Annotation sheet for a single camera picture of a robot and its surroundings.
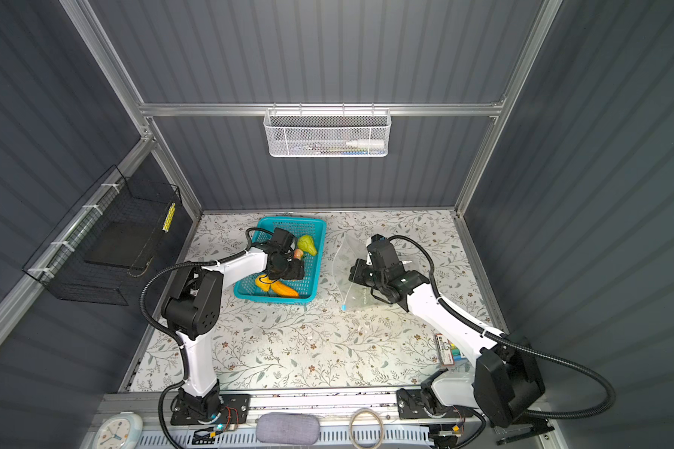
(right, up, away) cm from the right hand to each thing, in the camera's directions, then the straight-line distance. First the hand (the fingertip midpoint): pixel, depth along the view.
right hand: (352, 270), depth 82 cm
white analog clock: (-58, -39, -13) cm, 71 cm away
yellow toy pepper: (-30, -6, +13) cm, 33 cm away
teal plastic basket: (-15, -8, +14) cm, 22 cm away
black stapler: (+39, -40, -13) cm, 57 cm away
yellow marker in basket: (-55, +16, +1) cm, 58 cm away
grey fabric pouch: (-18, -37, -14) cm, 44 cm away
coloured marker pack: (+28, -24, -1) cm, 37 cm away
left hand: (-21, -3, +17) cm, 27 cm away
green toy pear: (-16, +7, +20) cm, 27 cm away
